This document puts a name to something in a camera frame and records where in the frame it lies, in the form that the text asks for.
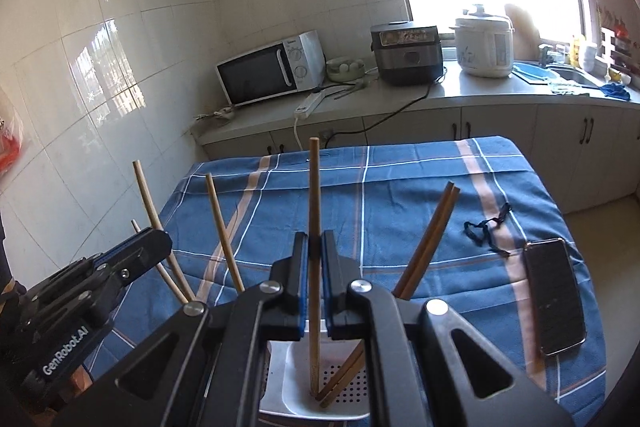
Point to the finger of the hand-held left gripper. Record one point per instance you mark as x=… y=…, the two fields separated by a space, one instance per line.
x=147 y=252
x=117 y=252

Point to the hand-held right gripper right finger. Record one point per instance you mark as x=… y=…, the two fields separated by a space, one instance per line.
x=340 y=287

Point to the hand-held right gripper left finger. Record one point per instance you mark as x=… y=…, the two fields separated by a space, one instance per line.
x=292 y=277

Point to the light bamboo chopstick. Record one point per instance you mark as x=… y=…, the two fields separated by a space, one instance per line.
x=136 y=225
x=145 y=192
x=222 y=227

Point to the brown wooden chopstick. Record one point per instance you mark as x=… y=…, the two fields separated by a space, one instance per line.
x=314 y=187

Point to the white chopstick holder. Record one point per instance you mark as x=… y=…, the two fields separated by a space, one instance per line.
x=295 y=377

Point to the blue plaid tablecloth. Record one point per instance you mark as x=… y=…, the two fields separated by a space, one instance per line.
x=375 y=207

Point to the orange plastic bag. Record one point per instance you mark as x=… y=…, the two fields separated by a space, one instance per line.
x=7 y=137

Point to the white power strip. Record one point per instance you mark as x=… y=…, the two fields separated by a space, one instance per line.
x=307 y=103

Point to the white microwave oven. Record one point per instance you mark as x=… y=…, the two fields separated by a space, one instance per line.
x=260 y=77

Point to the black smartphone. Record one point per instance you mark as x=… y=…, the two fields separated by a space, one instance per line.
x=552 y=297

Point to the black rice cooker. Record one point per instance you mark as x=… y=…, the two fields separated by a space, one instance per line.
x=405 y=57

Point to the white kitchen cabinets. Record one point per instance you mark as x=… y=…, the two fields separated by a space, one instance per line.
x=550 y=132

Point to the white pressure cooker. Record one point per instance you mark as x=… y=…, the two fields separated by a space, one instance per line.
x=480 y=47

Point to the blue counter mat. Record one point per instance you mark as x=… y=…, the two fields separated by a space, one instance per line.
x=532 y=72

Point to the metal faucet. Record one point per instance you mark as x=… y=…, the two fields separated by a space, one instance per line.
x=550 y=54

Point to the metal sink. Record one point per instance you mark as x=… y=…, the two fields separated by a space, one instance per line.
x=575 y=77

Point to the wooden cutting board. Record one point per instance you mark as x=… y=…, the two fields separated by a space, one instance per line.
x=525 y=24

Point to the blue cloth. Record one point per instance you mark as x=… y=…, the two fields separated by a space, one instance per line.
x=615 y=90

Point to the stacked white bowls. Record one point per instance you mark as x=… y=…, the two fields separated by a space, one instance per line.
x=587 y=54

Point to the spice rack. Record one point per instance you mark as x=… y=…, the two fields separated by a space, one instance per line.
x=620 y=49

